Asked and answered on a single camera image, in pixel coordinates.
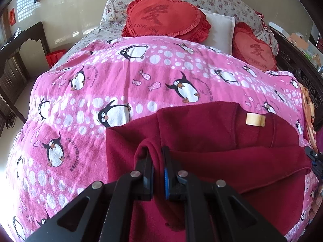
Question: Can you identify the dark wooden cabinet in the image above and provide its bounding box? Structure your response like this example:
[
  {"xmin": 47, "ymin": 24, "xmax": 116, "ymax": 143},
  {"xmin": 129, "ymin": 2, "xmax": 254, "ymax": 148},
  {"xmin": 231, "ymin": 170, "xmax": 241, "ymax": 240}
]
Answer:
[{"xmin": 0, "ymin": 21, "xmax": 51, "ymax": 131}]

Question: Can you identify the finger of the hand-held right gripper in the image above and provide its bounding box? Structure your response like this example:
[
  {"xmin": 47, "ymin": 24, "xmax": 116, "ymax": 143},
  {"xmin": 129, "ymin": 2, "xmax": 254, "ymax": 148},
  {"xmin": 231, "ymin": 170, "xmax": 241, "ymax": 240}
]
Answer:
[{"xmin": 304, "ymin": 146, "xmax": 323, "ymax": 179}]

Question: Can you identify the dark carved wooden headboard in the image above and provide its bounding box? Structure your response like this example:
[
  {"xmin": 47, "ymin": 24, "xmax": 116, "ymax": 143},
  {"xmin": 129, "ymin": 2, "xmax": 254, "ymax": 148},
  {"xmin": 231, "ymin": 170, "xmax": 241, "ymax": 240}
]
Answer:
[{"xmin": 269, "ymin": 26, "xmax": 323, "ymax": 131}]

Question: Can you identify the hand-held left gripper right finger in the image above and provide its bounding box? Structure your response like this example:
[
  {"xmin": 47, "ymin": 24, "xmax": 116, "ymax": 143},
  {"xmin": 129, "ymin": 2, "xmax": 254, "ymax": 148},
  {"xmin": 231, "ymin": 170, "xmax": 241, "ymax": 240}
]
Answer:
[{"xmin": 161, "ymin": 146, "xmax": 288, "ymax": 242}]

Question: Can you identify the red heart cushion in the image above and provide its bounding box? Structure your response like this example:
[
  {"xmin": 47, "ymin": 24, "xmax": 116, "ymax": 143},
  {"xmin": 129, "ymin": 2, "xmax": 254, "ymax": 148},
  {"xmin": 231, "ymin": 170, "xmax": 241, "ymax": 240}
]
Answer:
[
  {"xmin": 232, "ymin": 22, "xmax": 278, "ymax": 71},
  {"xmin": 121, "ymin": 0, "xmax": 212, "ymax": 41}
]

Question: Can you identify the white pillow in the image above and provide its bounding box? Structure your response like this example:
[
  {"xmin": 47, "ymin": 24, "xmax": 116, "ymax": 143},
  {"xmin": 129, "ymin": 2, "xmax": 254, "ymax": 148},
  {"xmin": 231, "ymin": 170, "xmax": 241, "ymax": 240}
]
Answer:
[{"xmin": 198, "ymin": 8, "xmax": 236, "ymax": 54}]

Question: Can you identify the pink penguin print blanket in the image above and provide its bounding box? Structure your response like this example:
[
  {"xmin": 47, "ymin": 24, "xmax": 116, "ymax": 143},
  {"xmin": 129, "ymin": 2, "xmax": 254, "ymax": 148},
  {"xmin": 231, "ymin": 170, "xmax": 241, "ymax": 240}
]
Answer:
[{"xmin": 5, "ymin": 37, "xmax": 323, "ymax": 242}]

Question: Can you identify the red knot ornament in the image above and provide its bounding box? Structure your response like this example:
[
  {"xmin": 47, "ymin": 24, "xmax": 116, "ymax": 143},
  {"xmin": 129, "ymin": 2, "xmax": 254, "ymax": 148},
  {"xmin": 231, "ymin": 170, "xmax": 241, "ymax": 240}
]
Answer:
[{"xmin": 254, "ymin": 10, "xmax": 272, "ymax": 34}]

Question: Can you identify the floral bed sheet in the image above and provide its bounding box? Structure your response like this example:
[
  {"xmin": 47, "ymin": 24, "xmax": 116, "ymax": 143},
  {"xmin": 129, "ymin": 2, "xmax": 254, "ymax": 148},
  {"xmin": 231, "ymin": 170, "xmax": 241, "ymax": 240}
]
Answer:
[{"xmin": 49, "ymin": 26, "xmax": 124, "ymax": 66}]

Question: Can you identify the dark red fleece garment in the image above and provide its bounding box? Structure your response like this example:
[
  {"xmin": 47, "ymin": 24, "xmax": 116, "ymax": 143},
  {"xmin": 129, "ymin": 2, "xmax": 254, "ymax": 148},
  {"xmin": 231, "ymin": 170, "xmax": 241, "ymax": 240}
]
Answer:
[{"xmin": 106, "ymin": 101, "xmax": 313, "ymax": 242}]

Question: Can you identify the orange and cream towel blanket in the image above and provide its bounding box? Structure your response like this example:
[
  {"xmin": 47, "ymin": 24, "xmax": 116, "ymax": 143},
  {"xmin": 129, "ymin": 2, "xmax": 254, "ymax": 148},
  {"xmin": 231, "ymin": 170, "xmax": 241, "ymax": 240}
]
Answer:
[{"xmin": 299, "ymin": 84, "xmax": 323, "ymax": 154}]

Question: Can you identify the red paper bag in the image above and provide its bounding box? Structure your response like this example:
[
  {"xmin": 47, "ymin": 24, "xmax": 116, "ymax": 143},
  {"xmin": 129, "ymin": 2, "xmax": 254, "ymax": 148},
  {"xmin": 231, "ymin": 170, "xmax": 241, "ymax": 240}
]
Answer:
[{"xmin": 45, "ymin": 50, "xmax": 67, "ymax": 68}]

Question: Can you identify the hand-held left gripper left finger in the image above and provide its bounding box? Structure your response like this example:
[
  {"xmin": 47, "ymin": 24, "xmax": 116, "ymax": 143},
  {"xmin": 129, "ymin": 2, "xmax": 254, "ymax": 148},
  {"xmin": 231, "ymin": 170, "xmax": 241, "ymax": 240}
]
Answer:
[{"xmin": 25, "ymin": 145, "xmax": 154, "ymax": 242}]

